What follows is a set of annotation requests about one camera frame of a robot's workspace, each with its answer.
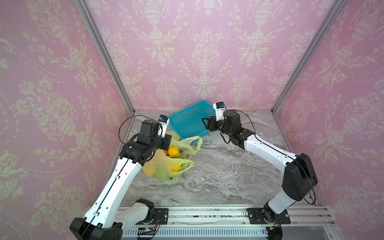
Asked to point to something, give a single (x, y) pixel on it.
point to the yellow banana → (174, 168)
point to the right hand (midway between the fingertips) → (206, 118)
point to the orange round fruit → (166, 152)
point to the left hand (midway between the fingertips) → (168, 136)
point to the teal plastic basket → (187, 122)
